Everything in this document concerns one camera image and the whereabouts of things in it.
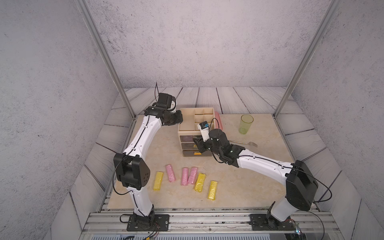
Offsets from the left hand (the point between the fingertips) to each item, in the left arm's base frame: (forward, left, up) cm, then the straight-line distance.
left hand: (185, 119), depth 85 cm
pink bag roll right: (-23, -4, -23) cm, 33 cm away
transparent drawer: (-11, -6, -19) cm, 23 cm away
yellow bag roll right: (-32, -14, -25) cm, 42 cm away
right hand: (-11, -6, -3) cm, 13 cm away
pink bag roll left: (-21, +9, -24) cm, 33 cm away
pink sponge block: (+19, -23, -25) cm, 39 cm away
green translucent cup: (+8, -39, -11) cm, 41 cm away
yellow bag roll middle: (-29, -7, -23) cm, 37 cm away
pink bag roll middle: (-23, +1, -24) cm, 34 cm away
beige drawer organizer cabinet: (+3, -2, -3) cm, 5 cm away
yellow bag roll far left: (-26, +16, -23) cm, 38 cm away
